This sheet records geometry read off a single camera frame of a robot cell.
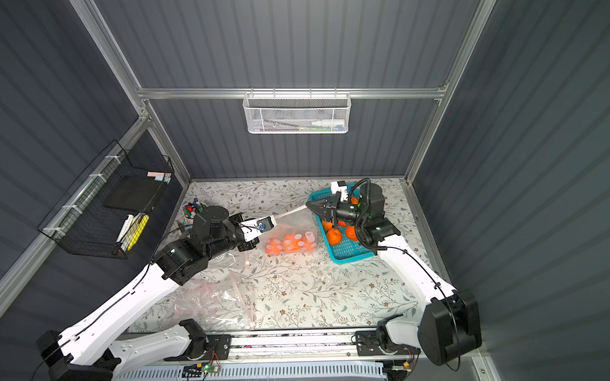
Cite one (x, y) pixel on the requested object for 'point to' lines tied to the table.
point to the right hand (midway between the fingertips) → (311, 205)
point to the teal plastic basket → (347, 251)
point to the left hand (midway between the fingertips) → (258, 217)
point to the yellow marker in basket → (142, 225)
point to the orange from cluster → (351, 232)
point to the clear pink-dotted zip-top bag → (216, 294)
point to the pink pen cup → (191, 209)
